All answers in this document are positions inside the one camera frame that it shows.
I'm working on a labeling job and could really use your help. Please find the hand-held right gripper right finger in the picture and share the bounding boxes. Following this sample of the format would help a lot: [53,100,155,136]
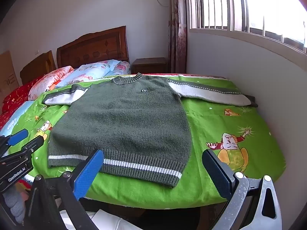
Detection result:
[202,149,282,230]

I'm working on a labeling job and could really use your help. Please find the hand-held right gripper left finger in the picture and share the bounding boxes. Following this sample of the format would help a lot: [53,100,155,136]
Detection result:
[24,149,104,230]

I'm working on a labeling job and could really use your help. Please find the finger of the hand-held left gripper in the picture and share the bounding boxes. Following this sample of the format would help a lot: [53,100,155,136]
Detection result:
[14,135,48,159]
[0,129,30,151]

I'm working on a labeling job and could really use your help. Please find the green knitted sweater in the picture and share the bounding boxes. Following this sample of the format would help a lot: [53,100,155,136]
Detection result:
[42,73,258,188]

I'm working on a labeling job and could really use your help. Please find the person's left hand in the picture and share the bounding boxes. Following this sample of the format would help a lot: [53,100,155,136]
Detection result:
[0,184,27,221]

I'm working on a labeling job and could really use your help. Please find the light blue printed sheet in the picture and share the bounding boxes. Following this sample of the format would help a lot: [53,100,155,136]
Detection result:
[0,101,34,137]

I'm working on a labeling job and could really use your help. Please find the red printed bed sheet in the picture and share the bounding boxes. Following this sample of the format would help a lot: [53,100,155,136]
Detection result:
[0,75,45,130]

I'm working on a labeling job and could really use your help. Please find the white cloth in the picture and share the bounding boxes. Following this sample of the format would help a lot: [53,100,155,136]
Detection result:
[59,209,135,230]

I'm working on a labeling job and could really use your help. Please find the green cartoon printed blanket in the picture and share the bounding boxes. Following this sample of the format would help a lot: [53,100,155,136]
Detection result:
[0,73,287,209]

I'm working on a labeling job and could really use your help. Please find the pink floral quilt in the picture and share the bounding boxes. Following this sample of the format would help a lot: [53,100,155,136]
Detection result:
[28,66,75,101]

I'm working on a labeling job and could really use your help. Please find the cardboard panel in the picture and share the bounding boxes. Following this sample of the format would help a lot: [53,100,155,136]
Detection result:
[0,50,20,96]

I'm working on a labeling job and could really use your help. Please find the small wooden headboard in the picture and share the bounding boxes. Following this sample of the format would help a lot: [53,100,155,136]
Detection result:
[20,50,57,84]

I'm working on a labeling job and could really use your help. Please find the blue floral quilt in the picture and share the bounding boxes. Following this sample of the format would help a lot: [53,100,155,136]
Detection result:
[55,59,120,89]

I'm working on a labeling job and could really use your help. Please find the floral pillow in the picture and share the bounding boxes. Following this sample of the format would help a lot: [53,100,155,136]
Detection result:
[109,61,131,75]

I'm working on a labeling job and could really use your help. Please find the large wooden headboard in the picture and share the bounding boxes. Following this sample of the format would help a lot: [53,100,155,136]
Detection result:
[57,25,130,69]

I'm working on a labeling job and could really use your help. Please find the wooden nightstand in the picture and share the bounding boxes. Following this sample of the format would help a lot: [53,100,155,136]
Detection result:
[131,57,168,75]

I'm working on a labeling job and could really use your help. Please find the floral curtain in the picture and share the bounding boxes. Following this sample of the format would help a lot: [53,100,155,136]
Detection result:
[167,0,190,73]

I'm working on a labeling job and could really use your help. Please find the barred window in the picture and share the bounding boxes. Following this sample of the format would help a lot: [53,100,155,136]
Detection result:
[186,0,307,53]

